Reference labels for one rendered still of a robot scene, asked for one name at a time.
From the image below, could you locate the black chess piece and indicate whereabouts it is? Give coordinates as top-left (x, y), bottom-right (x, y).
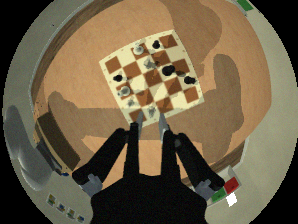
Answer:
top-left (184, 76), bottom-right (196, 84)
top-left (162, 65), bottom-right (175, 76)

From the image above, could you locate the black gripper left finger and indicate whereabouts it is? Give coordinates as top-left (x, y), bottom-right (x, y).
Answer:
top-left (72, 111), bottom-right (143, 209)

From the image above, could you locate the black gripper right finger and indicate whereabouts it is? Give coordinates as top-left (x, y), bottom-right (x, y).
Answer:
top-left (158, 113), bottom-right (225, 209)

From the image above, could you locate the chessboard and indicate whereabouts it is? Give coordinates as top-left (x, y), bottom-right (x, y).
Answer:
top-left (99, 29), bottom-right (204, 127)

